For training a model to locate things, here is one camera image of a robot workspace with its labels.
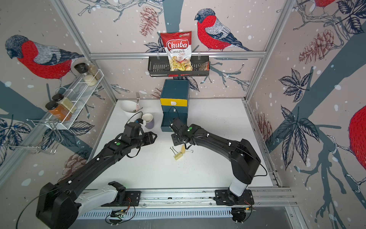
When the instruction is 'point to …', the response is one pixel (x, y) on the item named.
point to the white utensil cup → (129, 109)
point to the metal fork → (137, 97)
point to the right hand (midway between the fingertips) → (176, 137)
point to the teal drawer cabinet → (174, 97)
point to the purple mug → (149, 119)
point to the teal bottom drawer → (167, 117)
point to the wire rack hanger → (52, 146)
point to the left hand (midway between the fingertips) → (156, 133)
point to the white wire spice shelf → (79, 95)
